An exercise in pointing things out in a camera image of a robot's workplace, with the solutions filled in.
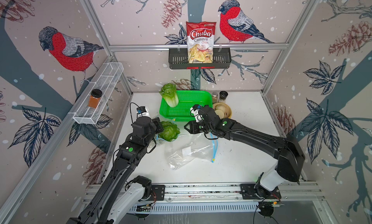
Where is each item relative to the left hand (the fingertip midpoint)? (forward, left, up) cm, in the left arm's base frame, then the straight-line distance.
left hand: (161, 115), depth 73 cm
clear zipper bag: (-11, -1, -8) cm, 14 cm away
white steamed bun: (+15, -35, -20) cm, 43 cm away
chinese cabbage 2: (-5, -4, -4) cm, 7 cm away
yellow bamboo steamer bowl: (+22, -40, -22) cm, 51 cm away
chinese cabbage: (-7, -3, -9) cm, 12 cm away
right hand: (-2, -12, -8) cm, 15 cm away
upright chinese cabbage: (+27, +1, -11) cm, 29 cm away
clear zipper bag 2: (-9, -12, -22) cm, 27 cm away
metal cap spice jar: (+29, -33, -17) cm, 48 cm away
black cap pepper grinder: (+29, -39, -16) cm, 51 cm away
